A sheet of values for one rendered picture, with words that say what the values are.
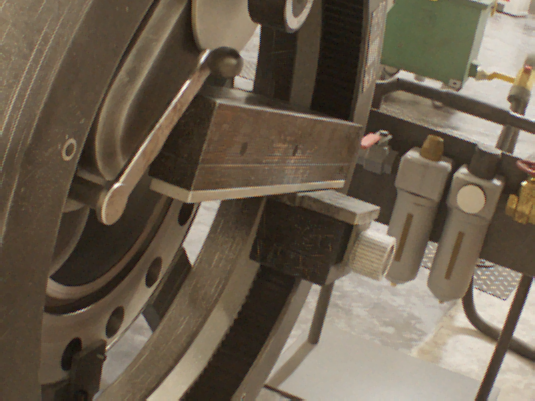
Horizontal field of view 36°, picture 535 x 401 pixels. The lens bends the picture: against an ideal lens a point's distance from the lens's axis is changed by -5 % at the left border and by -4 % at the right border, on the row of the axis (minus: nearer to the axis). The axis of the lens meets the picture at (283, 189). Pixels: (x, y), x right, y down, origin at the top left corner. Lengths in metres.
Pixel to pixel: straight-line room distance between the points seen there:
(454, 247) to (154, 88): 1.02
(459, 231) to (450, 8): 2.59
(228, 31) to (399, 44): 3.49
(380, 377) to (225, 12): 1.21
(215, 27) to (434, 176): 0.95
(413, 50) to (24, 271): 3.64
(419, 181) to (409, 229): 0.09
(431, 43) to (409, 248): 2.57
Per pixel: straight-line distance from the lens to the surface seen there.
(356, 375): 1.66
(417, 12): 4.00
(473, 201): 1.43
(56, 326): 0.77
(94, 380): 0.86
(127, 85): 0.49
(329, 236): 0.76
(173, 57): 0.52
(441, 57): 4.00
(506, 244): 1.54
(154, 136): 0.49
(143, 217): 0.86
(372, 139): 1.40
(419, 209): 1.47
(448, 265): 1.48
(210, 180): 0.57
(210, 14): 0.53
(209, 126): 0.55
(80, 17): 0.42
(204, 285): 0.98
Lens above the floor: 0.85
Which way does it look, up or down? 20 degrees down
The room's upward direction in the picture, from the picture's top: 13 degrees clockwise
